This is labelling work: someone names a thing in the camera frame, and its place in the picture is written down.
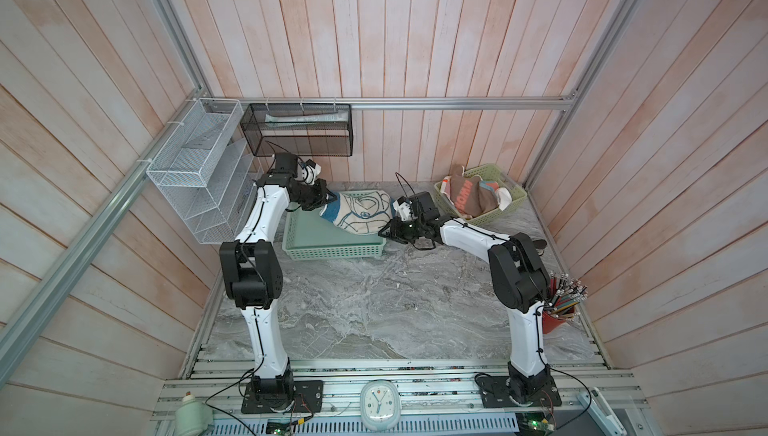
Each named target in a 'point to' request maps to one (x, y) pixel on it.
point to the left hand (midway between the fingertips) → (336, 200)
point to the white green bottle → (192, 418)
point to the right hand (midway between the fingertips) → (380, 233)
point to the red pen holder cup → (561, 302)
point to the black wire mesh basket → (299, 129)
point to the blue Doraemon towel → (360, 212)
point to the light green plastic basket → (492, 173)
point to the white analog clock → (380, 405)
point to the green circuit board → (534, 424)
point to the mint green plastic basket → (307, 234)
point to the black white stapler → (540, 244)
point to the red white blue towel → (503, 193)
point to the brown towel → (468, 195)
